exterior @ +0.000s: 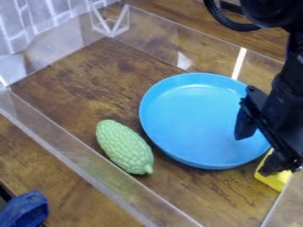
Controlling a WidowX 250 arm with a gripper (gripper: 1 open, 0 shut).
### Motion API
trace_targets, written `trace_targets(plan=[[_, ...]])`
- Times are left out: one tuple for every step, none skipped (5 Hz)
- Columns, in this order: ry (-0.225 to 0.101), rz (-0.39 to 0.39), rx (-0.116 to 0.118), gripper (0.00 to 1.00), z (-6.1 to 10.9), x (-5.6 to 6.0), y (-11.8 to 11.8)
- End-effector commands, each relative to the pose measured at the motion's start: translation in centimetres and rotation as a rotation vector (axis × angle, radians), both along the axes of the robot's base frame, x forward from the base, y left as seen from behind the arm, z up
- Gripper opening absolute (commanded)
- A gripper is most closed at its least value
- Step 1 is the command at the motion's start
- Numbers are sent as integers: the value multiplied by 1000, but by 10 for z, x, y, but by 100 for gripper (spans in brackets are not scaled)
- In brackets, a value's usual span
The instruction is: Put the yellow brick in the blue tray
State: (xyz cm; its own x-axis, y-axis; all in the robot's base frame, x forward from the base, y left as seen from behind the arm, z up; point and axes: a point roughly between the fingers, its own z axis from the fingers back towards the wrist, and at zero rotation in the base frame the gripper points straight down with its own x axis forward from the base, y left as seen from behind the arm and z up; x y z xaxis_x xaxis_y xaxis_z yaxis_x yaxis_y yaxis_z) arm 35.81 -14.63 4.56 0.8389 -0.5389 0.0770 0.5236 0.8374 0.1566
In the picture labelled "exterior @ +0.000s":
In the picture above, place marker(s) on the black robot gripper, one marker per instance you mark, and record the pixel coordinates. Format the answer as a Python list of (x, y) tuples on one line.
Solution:
[(275, 114)]

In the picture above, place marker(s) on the yellow butter brick toy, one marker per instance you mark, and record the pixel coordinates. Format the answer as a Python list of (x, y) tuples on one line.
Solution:
[(277, 181)]

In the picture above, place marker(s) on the blue round plastic tray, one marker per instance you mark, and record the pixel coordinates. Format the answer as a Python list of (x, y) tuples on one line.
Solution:
[(187, 116)]

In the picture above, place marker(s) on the green bitter gourd toy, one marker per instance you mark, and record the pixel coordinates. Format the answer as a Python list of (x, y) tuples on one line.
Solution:
[(126, 148)]

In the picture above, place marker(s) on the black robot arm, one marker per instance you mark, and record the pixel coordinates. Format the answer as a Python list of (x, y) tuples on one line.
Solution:
[(282, 14)]

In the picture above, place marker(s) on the grey checkered curtain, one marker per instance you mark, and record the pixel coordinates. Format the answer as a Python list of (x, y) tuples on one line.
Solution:
[(26, 18)]

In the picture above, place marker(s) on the clear acrylic enclosure wall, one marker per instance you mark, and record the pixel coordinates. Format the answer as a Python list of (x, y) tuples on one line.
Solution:
[(83, 72)]

